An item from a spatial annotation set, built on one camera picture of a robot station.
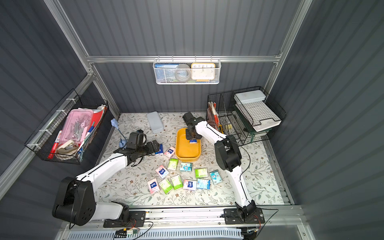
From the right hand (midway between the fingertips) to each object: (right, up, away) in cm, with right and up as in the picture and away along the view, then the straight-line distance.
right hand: (195, 135), depth 100 cm
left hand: (-25, -6, -12) cm, 28 cm away
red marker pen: (-62, -3, -35) cm, 71 cm away
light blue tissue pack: (+5, -26, -18) cm, 32 cm away
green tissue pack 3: (-16, -27, -19) cm, 37 cm away
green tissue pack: (-14, -17, -10) cm, 24 cm away
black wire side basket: (-63, -1, -39) cm, 75 cm away
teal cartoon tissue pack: (-5, -19, -11) cm, 22 cm away
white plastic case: (-30, +9, +13) cm, 34 cm away
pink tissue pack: (-16, -11, -4) cm, 20 cm away
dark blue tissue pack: (-22, -11, -5) cm, 25 cm away
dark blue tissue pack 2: (-1, -4, -4) cm, 5 cm away
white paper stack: (+41, +13, -9) cm, 44 cm away
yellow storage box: (-7, -11, -1) cm, 13 cm away
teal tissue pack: (+12, -24, -15) cm, 31 cm away
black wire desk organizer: (+28, +11, +15) cm, 34 cm away
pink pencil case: (-58, +6, -28) cm, 64 cm away
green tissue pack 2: (+4, -21, -13) cm, 25 cm away
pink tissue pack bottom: (-3, -27, -18) cm, 32 cm away
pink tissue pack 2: (-19, -21, -13) cm, 31 cm away
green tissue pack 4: (-10, -26, -17) cm, 33 cm away
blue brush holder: (-45, -4, -8) cm, 46 cm away
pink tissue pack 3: (-23, -27, -18) cm, 40 cm away
